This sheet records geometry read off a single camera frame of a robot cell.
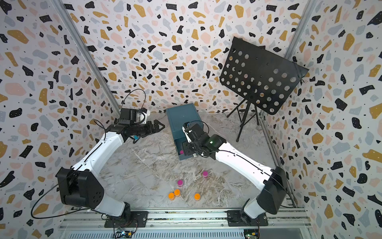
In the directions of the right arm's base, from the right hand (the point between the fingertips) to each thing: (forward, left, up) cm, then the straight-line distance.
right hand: (185, 145), depth 77 cm
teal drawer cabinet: (+21, +6, +1) cm, 22 cm away
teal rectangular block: (-1, +23, +8) cm, 24 cm away
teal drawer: (+8, +6, -9) cm, 13 cm away
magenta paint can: (+1, +3, -9) cm, 10 cm away
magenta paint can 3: (-6, -10, -21) cm, 24 cm away
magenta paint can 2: (-12, +4, -19) cm, 23 cm away
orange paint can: (-19, +8, -20) cm, 29 cm away
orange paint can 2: (-17, +5, -19) cm, 26 cm away
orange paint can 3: (-19, -6, -19) cm, 28 cm away
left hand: (+11, +15, +2) cm, 18 cm away
